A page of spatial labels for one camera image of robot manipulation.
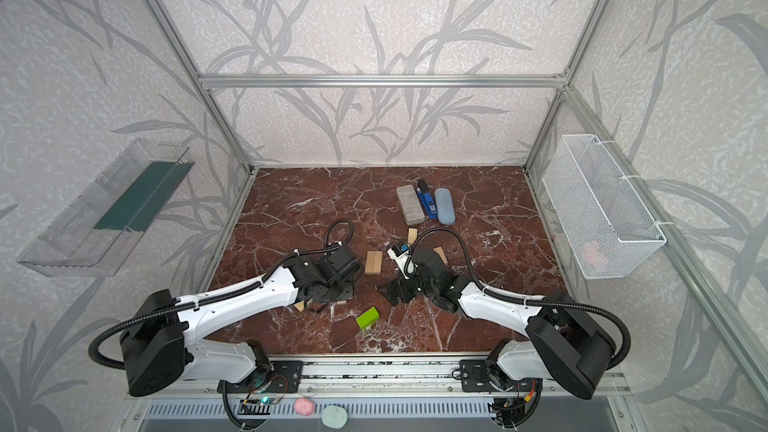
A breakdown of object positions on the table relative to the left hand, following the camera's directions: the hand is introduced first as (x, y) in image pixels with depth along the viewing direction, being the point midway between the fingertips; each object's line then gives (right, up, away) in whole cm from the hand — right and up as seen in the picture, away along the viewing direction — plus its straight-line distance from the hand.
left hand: (353, 282), depth 82 cm
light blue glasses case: (+29, +20, +23) cm, 42 cm away
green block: (+4, -10, 0) cm, 11 cm away
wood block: (+5, +4, +11) cm, 13 cm away
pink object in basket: (+61, +9, -10) cm, 62 cm away
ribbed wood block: (+17, +11, +17) cm, 26 cm away
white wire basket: (+56, +18, -21) cm, 63 cm away
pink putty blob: (-9, -25, -14) cm, 30 cm away
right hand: (+10, +3, +2) cm, 10 cm away
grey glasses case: (+16, +20, +23) cm, 35 cm away
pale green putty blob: (-2, -26, -15) cm, 30 cm away
